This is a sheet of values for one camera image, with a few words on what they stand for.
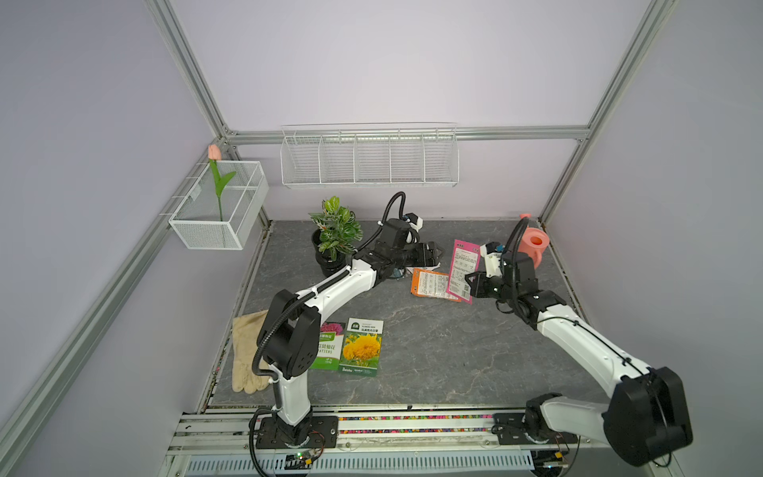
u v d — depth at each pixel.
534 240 0.99
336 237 0.85
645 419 0.40
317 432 0.73
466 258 0.85
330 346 0.89
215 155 0.83
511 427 0.74
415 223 0.79
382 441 0.74
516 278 0.63
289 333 0.48
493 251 0.74
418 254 0.77
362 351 0.87
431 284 1.02
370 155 1.01
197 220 0.80
